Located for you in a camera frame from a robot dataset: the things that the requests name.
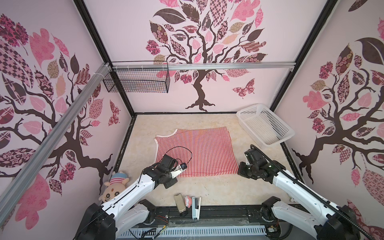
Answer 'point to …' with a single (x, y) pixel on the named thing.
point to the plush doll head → (116, 185)
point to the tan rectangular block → (180, 202)
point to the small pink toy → (188, 201)
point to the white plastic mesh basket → (264, 126)
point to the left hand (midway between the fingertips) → (170, 177)
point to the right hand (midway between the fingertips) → (237, 169)
